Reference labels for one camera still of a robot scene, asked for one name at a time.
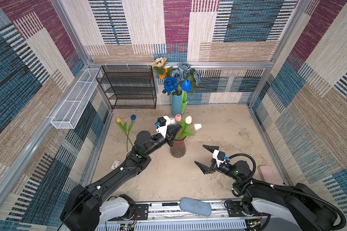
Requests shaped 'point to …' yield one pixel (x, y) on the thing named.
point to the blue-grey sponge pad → (195, 206)
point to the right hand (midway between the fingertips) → (199, 154)
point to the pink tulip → (178, 118)
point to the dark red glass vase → (179, 149)
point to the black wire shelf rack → (128, 87)
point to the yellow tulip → (123, 127)
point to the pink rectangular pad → (267, 174)
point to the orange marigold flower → (162, 76)
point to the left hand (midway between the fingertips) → (180, 124)
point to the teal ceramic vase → (176, 105)
